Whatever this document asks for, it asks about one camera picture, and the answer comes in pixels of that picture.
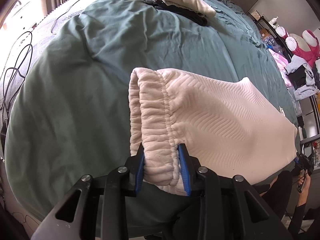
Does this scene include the black cable on floor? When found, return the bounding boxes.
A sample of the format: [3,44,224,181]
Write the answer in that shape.
[0,31,34,136]

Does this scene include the black folded garment on bed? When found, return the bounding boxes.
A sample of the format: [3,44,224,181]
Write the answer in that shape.
[144,0,208,27]

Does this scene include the black metal rack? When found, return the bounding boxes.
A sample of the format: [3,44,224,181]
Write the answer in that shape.
[249,11,319,140]

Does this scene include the white duvet label tag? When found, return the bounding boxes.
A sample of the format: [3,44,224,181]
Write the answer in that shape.
[279,106,285,116]

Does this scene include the pink white plush toy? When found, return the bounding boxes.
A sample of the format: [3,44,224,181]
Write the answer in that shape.
[276,26,319,68]

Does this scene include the person's right hand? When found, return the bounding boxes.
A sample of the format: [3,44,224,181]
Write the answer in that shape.
[297,170,311,207]

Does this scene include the cream chevron textured pants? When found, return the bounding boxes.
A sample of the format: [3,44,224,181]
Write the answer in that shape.
[129,68,297,196]

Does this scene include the teal green bed duvet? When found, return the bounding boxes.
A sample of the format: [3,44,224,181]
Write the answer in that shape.
[5,0,297,220]

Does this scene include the grey hoodie clothes pile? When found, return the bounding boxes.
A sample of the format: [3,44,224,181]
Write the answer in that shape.
[285,55,319,101]

